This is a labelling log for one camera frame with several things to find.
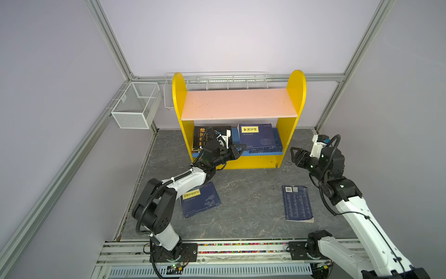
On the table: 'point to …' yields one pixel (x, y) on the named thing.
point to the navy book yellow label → (255, 135)
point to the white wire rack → (217, 81)
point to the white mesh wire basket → (139, 106)
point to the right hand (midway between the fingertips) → (297, 150)
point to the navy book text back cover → (297, 204)
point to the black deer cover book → (198, 131)
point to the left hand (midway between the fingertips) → (247, 148)
